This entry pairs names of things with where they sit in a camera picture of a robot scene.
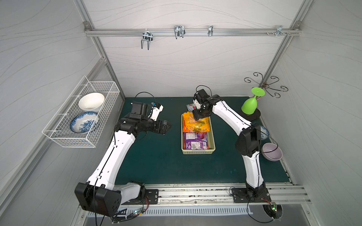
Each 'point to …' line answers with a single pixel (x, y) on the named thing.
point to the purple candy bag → (195, 141)
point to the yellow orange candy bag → (190, 124)
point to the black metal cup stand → (265, 84)
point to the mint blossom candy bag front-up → (191, 107)
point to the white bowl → (91, 100)
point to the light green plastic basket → (210, 138)
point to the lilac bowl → (274, 156)
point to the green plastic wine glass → (250, 105)
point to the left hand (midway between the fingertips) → (163, 124)
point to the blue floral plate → (83, 122)
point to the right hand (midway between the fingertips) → (198, 114)
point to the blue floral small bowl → (264, 133)
